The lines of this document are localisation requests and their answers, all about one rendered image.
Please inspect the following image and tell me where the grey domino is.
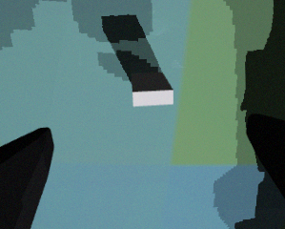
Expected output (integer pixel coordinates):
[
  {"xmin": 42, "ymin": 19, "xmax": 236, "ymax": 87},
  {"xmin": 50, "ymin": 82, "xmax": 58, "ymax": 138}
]
[{"xmin": 131, "ymin": 73, "xmax": 173, "ymax": 106}]

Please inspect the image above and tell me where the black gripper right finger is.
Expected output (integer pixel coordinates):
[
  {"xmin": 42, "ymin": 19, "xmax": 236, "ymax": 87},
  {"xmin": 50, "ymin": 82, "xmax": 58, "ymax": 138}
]
[{"xmin": 246, "ymin": 114, "xmax": 285, "ymax": 198}]

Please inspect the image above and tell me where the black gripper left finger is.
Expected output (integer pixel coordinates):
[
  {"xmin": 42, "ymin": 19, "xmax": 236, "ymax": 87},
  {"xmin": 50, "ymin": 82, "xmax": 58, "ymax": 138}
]
[{"xmin": 0, "ymin": 127, "xmax": 54, "ymax": 229}]

